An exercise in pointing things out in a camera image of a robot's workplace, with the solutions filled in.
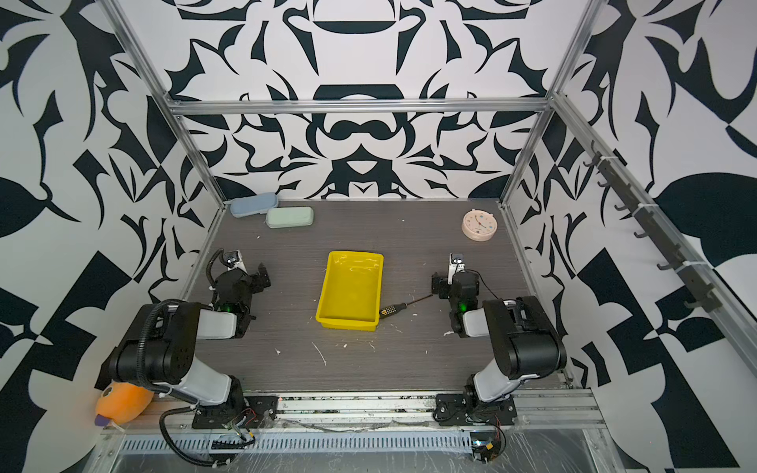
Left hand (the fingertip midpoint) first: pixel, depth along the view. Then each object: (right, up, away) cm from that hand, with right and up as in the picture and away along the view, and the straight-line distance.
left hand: (242, 264), depth 93 cm
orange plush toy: (-16, -29, -24) cm, 41 cm away
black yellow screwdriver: (+46, -13, -4) cm, 48 cm away
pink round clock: (+80, +13, +18) cm, 83 cm away
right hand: (+66, -1, +3) cm, 66 cm away
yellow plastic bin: (+34, -8, -2) cm, 35 cm away
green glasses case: (+8, +16, +19) cm, 25 cm away
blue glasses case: (-9, +21, +24) cm, 33 cm away
